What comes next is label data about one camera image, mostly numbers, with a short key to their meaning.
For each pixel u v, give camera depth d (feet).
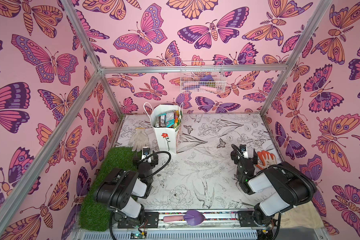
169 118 2.79
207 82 3.02
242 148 2.49
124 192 1.47
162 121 2.72
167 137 2.79
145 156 2.45
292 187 1.49
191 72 3.23
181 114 2.85
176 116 2.83
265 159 3.02
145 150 2.49
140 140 3.48
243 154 2.46
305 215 2.44
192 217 2.39
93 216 2.40
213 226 2.39
